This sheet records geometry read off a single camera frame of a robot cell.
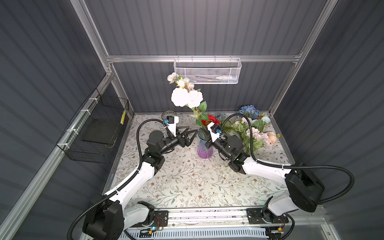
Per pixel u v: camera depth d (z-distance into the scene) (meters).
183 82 0.56
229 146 0.60
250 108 1.08
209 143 0.68
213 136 0.65
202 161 0.94
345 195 0.45
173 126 0.64
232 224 0.73
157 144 0.57
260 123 1.04
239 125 1.00
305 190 0.46
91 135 0.69
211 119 0.79
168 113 0.94
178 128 0.74
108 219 0.39
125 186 0.46
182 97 0.59
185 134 0.63
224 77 0.90
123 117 0.83
